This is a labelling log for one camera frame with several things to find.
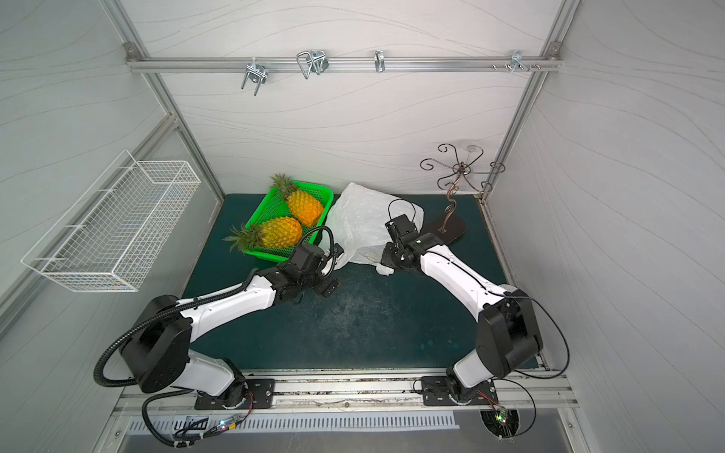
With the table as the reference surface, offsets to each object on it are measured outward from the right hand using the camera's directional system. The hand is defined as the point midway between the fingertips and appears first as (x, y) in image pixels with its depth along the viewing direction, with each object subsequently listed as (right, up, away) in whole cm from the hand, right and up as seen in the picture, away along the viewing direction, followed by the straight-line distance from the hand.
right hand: (389, 257), depth 86 cm
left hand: (-19, -4, 0) cm, 19 cm away
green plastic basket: (-46, +19, +23) cm, 55 cm away
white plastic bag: (-11, +10, +9) cm, 17 cm away
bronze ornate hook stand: (+24, +9, +19) cm, 31 cm away
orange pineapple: (-31, +17, +18) cm, 39 cm away
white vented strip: (-42, -39, -18) cm, 60 cm away
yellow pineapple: (-39, +7, +8) cm, 40 cm away
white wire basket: (-70, +7, -19) cm, 73 cm away
